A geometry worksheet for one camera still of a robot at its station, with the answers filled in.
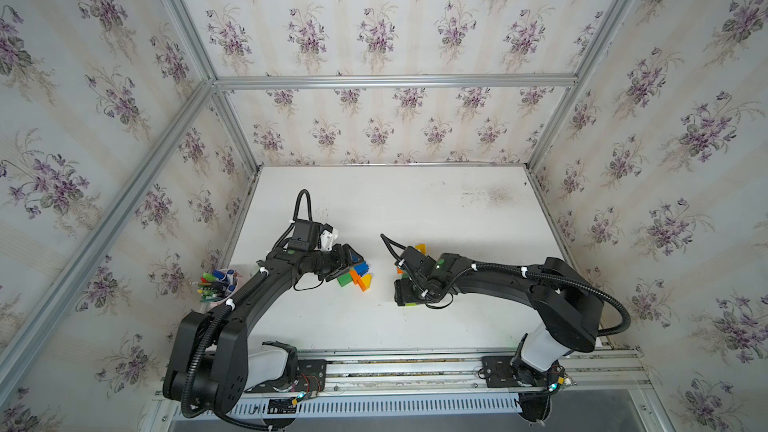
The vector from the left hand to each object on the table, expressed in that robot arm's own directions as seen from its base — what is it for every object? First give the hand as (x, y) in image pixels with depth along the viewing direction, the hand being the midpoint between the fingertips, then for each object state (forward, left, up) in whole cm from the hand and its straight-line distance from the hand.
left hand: (358, 264), depth 82 cm
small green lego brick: (-1, +5, -8) cm, 9 cm away
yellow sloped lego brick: (-1, -2, -8) cm, 8 cm away
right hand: (-7, -14, -8) cm, 18 cm away
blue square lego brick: (+2, 0, -6) cm, 7 cm away
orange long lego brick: (-1, +1, -8) cm, 8 cm away
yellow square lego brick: (+10, -20, -7) cm, 23 cm away
